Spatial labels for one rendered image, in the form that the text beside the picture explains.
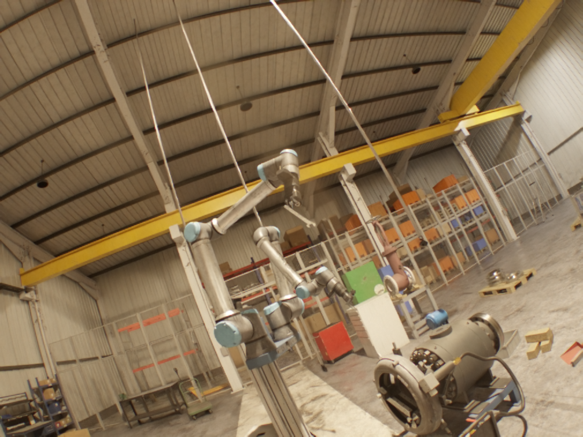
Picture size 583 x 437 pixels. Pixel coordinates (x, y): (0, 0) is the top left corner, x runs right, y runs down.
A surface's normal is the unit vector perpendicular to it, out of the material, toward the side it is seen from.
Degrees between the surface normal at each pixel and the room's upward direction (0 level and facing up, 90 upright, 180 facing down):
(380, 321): 90
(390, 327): 90
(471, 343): 61
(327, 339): 90
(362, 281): 90
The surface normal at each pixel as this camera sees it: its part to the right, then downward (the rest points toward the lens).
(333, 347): 0.28, -0.38
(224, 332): -0.37, -0.01
